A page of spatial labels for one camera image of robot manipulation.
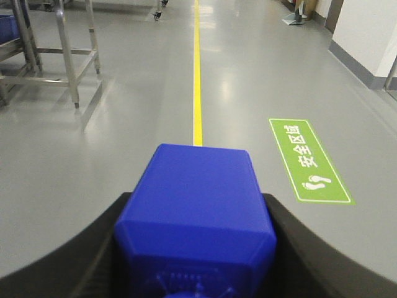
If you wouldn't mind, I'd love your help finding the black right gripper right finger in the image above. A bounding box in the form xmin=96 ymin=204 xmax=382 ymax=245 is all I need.
xmin=262 ymin=192 xmax=397 ymax=298

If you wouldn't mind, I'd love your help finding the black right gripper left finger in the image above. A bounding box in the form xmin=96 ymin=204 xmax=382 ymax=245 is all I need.
xmin=0 ymin=191 xmax=137 ymax=298

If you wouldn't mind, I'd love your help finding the blue plastic box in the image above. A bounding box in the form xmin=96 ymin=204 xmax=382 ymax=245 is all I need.
xmin=113 ymin=143 xmax=277 ymax=298

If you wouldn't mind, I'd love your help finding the steel rack on castors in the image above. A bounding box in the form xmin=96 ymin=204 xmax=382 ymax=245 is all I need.
xmin=0 ymin=0 xmax=43 ymax=106
xmin=151 ymin=0 xmax=170 ymax=23

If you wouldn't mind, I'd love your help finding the blue plastic bin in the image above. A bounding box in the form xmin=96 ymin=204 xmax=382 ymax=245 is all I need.
xmin=0 ymin=14 xmax=21 ymax=45

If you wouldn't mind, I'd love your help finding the grey floor stand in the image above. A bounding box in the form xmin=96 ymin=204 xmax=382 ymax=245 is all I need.
xmin=282 ymin=0 xmax=308 ymax=25

